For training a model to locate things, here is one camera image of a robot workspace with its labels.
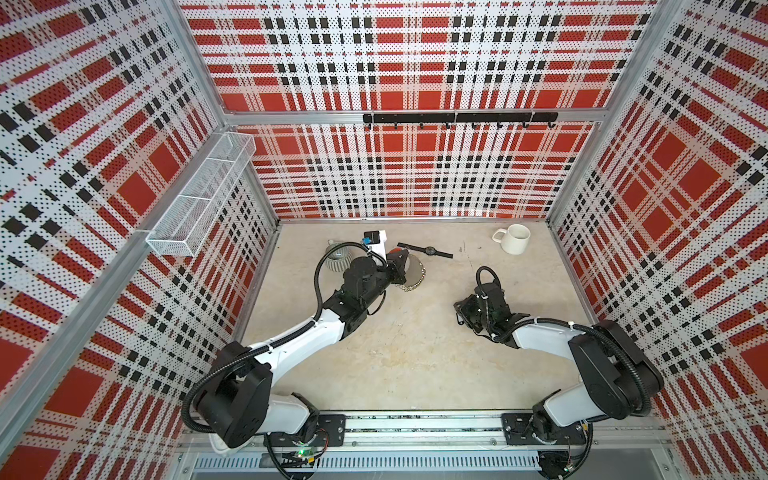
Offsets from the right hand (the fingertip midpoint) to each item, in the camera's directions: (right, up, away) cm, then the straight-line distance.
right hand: (455, 307), depth 92 cm
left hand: (-15, +17, -13) cm, 26 cm away
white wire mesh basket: (-85, +25, 0) cm, 89 cm away
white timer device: (-59, -28, -23) cm, 70 cm away
